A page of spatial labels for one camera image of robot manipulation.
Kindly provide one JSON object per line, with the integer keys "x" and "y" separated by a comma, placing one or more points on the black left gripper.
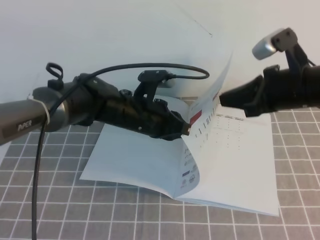
{"x": 156, "y": 121}

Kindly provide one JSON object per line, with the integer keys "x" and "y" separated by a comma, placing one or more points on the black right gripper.
{"x": 273, "y": 91}

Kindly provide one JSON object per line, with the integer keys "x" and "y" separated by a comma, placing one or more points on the white robot catalogue book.
{"x": 226, "y": 161}

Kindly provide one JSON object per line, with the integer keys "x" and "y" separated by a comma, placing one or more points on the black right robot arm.
{"x": 311, "y": 83}

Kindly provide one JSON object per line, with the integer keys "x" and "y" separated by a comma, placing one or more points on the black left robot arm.
{"x": 95, "y": 100}

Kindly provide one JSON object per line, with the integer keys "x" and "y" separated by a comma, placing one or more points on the grey checked tablecloth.
{"x": 72, "y": 209}

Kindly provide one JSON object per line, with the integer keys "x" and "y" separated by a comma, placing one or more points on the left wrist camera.
{"x": 149, "y": 80}

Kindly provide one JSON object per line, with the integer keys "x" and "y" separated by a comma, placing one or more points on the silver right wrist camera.
{"x": 283, "y": 40}

